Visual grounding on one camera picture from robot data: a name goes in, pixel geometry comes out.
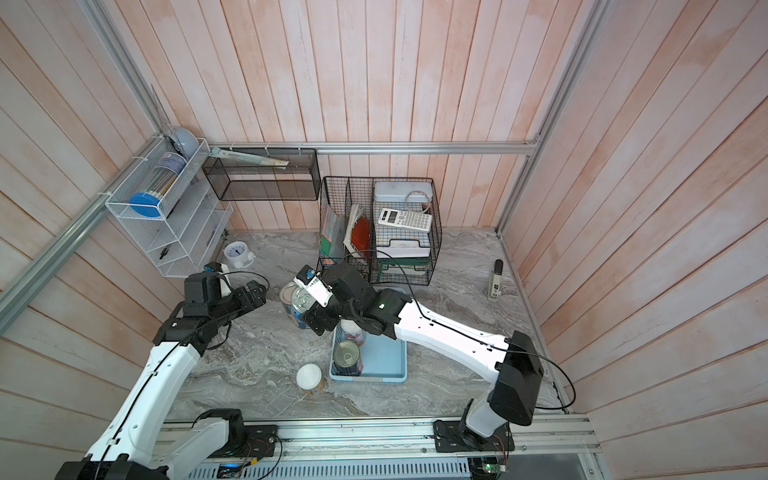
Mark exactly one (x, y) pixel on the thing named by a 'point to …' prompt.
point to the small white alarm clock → (238, 254)
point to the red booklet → (361, 235)
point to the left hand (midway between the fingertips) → (253, 297)
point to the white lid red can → (352, 332)
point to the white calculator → (405, 219)
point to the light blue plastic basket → (384, 359)
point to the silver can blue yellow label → (300, 301)
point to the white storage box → (403, 191)
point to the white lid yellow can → (309, 376)
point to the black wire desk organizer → (387, 229)
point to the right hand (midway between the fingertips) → (312, 300)
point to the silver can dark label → (347, 361)
